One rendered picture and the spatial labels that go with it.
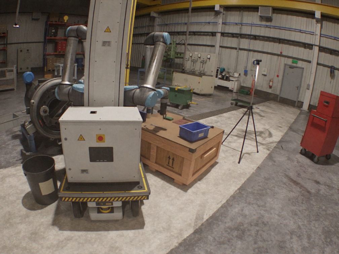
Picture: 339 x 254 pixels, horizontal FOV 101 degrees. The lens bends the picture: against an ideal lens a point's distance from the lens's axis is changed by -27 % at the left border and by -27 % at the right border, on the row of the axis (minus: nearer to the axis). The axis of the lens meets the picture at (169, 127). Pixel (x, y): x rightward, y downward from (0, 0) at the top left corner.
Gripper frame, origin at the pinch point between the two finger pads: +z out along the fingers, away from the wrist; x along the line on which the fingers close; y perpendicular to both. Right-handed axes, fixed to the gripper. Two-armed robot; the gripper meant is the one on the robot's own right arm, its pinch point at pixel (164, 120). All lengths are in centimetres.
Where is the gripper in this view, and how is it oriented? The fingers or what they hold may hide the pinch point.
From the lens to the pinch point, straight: 218.1
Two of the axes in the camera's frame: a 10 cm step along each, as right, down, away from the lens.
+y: -8.6, -2.5, 4.4
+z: -1.0, 9.4, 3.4
